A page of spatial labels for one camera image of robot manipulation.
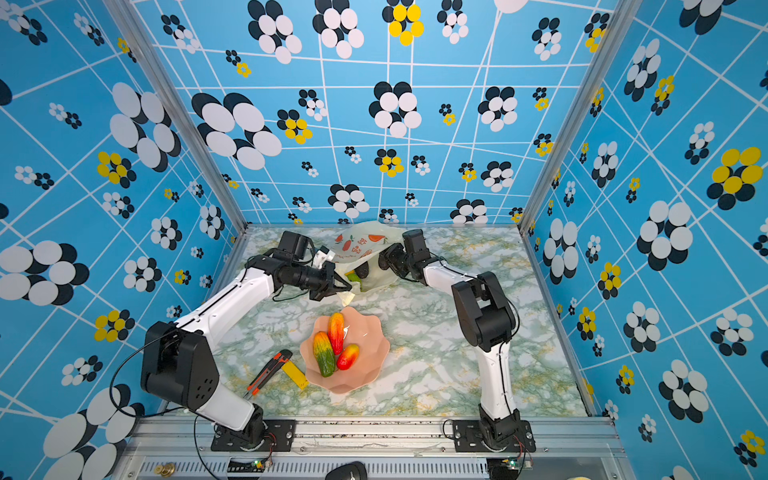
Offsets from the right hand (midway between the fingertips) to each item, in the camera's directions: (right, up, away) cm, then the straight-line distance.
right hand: (383, 255), depth 100 cm
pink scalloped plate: (-7, -23, -9) cm, 26 cm away
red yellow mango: (-9, -28, -18) cm, 35 cm away
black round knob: (-6, -49, -33) cm, 59 cm away
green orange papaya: (-16, -27, -19) cm, 37 cm away
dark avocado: (-7, -5, +2) cm, 9 cm away
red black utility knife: (-32, -33, -18) cm, 49 cm away
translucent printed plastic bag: (-7, +4, -1) cm, 8 cm away
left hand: (-8, -8, -20) cm, 23 cm away
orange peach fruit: (-13, -22, -15) cm, 30 cm away
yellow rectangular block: (-24, -33, -17) cm, 45 cm away
